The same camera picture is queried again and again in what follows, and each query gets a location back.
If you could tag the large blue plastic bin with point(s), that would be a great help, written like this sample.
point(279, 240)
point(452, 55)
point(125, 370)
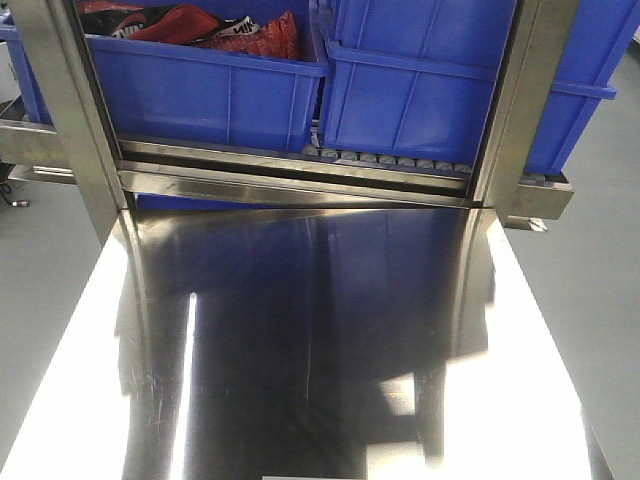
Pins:
point(400, 115)

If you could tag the blue bin holding red packets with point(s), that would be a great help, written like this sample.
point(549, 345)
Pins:
point(200, 100)

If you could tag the blue bin nested inside bin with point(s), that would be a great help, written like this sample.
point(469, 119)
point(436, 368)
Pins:
point(425, 20)

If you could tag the red crinkled packet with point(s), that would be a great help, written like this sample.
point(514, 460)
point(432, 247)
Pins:
point(275, 40)

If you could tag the red and black snack bag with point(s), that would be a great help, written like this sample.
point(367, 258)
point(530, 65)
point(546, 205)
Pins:
point(175, 20)

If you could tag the steel rack with roller shelves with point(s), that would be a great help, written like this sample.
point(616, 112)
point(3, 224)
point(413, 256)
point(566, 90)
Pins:
point(75, 100)

